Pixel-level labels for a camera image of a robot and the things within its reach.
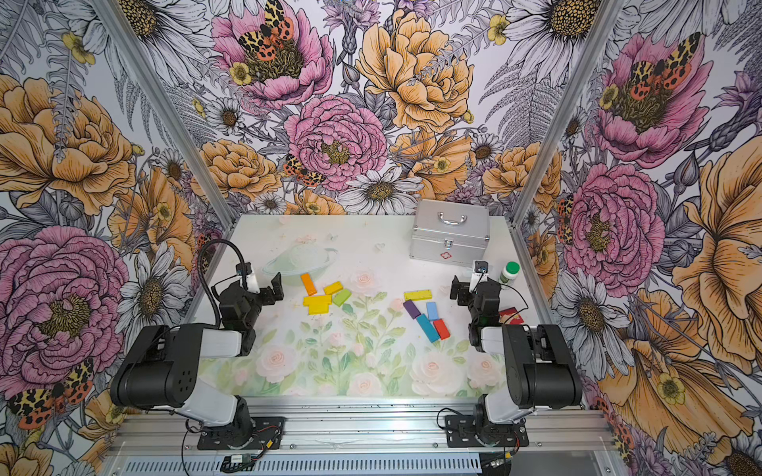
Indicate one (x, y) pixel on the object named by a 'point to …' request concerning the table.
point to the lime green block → (341, 297)
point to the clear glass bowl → (302, 260)
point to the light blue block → (432, 309)
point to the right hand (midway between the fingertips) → (469, 282)
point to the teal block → (429, 328)
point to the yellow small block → (333, 288)
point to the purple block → (411, 309)
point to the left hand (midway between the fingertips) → (266, 281)
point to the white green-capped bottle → (510, 273)
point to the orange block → (310, 287)
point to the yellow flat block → (421, 295)
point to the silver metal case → (450, 232)
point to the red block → (442, 328)
